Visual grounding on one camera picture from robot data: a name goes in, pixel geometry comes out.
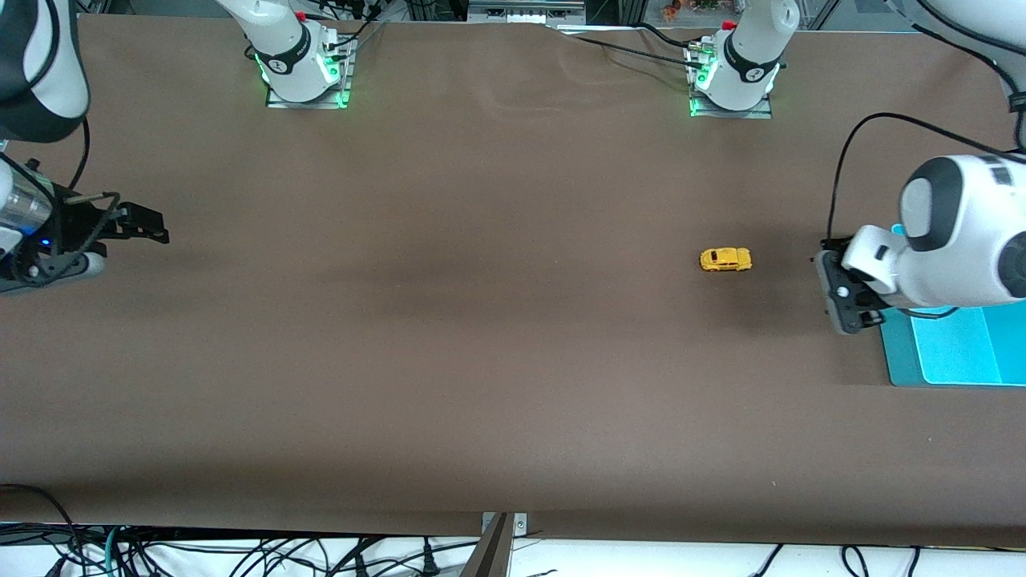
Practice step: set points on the metal table bracket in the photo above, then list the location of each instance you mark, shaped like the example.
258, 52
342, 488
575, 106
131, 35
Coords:
521, 525

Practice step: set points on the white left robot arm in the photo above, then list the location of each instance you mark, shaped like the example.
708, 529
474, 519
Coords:
962, 232

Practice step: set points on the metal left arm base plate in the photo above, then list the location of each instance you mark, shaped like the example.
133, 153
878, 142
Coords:
761, 112

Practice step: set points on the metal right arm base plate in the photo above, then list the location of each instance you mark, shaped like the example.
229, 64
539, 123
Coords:
345, 88

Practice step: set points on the yellow toy beetle car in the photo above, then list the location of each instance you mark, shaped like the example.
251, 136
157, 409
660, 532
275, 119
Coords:
725, 259

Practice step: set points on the turquoise plastic bin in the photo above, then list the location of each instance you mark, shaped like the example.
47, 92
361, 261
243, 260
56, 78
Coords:
946, 353

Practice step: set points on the grey metal box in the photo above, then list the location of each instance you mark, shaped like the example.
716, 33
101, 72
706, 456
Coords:
525, 10

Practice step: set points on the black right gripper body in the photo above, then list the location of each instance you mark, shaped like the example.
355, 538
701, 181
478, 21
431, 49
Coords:
78, 227

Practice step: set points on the grey mount bar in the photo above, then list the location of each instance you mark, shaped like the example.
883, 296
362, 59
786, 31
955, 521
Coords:
489, 557

